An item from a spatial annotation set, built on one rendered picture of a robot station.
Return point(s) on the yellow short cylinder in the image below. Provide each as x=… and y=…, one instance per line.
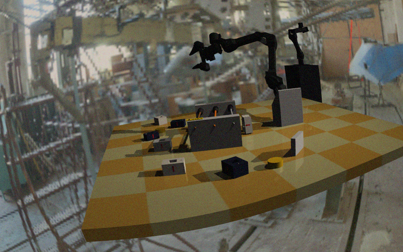
x=275, y=162
x=160, y=129

